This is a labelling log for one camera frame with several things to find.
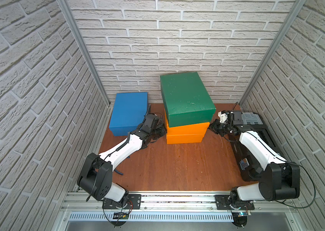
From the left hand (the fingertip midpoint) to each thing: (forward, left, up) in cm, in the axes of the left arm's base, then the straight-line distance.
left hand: (170, 127), depth 84 cm
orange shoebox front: (-2, -13, +1) cm, 14 cm away
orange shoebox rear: (0, -10, -13) cm, 17 cm away
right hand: (+1, -23, 0) cm, 23 cm away
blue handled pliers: (-21, +31, -17) cm, 41 cm away
